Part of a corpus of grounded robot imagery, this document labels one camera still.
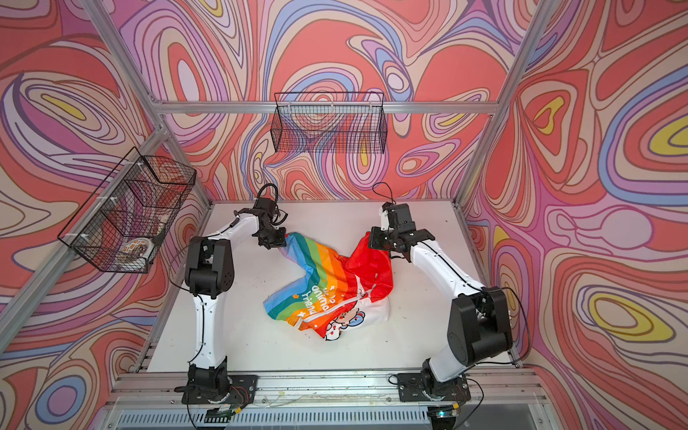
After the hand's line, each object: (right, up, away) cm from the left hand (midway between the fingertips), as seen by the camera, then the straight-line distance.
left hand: (286, 243), depth 105 cm
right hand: (+32, +1, -18) cm, 37 cm away
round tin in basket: (-33, +1, -33) cm, 47 cm away
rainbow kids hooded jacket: (+22, -15, -17) cm, 32 cm away
